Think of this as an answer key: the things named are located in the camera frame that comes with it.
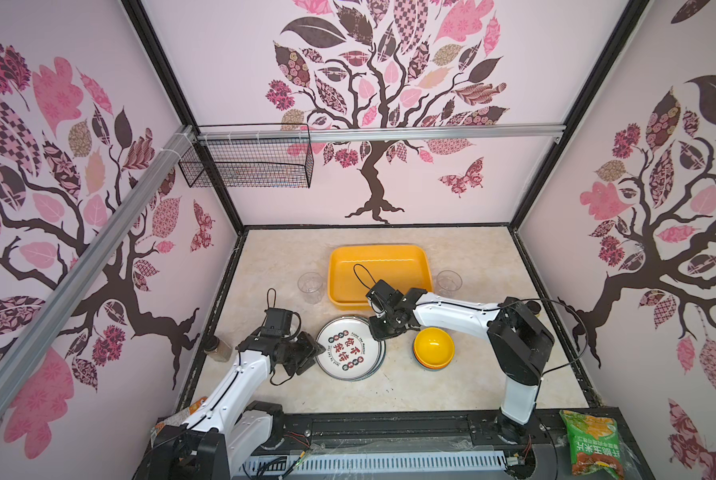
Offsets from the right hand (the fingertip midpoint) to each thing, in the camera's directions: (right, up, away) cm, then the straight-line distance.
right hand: (372, 331), depth 88 cm
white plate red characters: (-6, -5, -3) cm, 9 cm away
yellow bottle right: (+48, +8, -1) cm, 49 cm away
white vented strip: (-28, -29, -15) cm, 43 cm away
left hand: (-14, -6, -6) cm, 16 cm away
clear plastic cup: (+26, +14, +12) cm, 32 cm away
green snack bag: (+52, -21, -19) cm, 59 cm away
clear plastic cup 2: (-20, +12, +12) cm, 27 cm away
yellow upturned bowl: (+18, -4, -3) cm, 19 cm away
